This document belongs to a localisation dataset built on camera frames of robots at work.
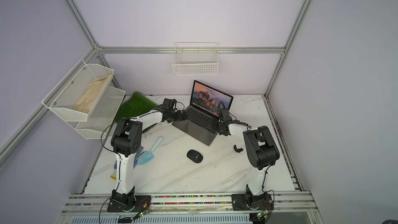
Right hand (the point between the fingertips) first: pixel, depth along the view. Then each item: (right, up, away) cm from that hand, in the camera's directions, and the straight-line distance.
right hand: (215, 128), depth 100 cm
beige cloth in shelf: (-67, +17, -23) cm, 73 cm away
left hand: (-22, +5, +4) cm, 23 cm away
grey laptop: (-9, +3, +4) cm, 10 cm away
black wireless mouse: (-13, -14, -13) cm, 23 cm away
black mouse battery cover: (+14, -12, -8) cm, 20 cm away
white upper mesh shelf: (-71, +20, -23) cm, 78 cm away
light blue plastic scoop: (-41, -15, -10) cm, 45 cm away
